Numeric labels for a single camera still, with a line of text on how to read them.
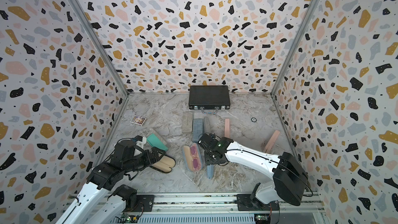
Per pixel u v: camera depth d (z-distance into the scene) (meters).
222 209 0.73
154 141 0.94
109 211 0.57
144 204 0.73
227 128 0.95
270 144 0.88
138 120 1.03
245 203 0.73
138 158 0.63
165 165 0.85
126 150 0.56
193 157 0.87
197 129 0.98
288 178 0.42
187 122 1.01
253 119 1.07
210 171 0.80
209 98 1.14
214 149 0.58
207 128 0.97
